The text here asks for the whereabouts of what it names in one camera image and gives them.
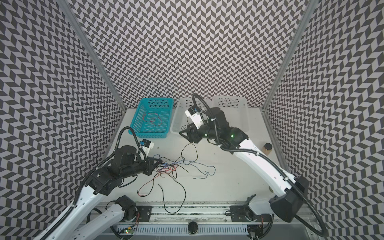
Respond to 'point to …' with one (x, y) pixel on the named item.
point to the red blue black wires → (189, 155)
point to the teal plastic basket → (152, 118)
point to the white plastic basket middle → (180, 118)
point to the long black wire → (185, 196)
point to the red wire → (149, 121)
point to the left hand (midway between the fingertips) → (161, 161)
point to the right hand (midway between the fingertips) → (185, 128)
